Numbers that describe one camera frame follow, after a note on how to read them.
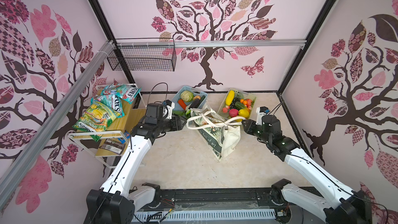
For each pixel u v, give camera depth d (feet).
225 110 3.46
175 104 3.61
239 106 3.39
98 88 2.50
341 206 1.25
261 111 2.29
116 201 1.21
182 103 3.61
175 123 2.16
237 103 3.43
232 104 3.50
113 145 2.38
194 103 3.39
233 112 3.28
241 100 3.59
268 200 2.39
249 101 3.55
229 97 3.49
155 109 1.87
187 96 3.58
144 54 3.11
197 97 3.57
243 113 3.21
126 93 2.27
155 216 2.37
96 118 1.97
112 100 2.14
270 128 1.87
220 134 2.64
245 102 3.51
